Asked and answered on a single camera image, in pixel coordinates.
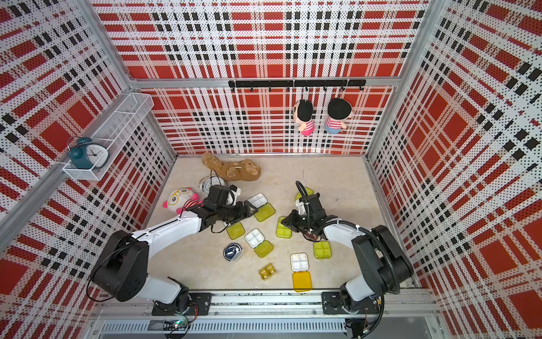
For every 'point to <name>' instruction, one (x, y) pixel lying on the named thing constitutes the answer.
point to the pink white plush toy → (183, 198)
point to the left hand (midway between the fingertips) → (255, 212)
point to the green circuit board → (181, 323)
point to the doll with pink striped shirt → (303, 113)
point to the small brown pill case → (310, 236)
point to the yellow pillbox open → (302, 277)
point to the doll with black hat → (339, 111)
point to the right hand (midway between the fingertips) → (284, 222)
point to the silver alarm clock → (206, 182)
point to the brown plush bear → (243, 170)
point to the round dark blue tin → (232, 251)
